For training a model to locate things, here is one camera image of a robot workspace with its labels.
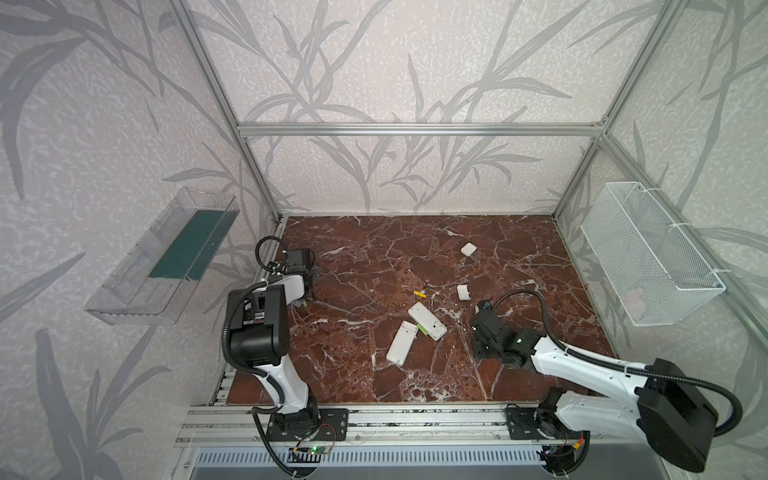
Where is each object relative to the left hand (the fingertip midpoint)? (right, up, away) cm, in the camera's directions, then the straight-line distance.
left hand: (311, 268), depth 100 cm
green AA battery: (+37, -18, -11) cm, 42 cm away
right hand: (+53, -18, -13) cm, 57 cm away
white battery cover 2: (+51, -8, -1) cm, 52 cm away
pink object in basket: (+89, -6, -28) cm, 93 cm away
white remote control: (+37, -14, -8) cm, 40 cm away
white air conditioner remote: (+31, -21, -13) cm, 40 cm away
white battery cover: (+55, +6, +8) cm, 56 cm away
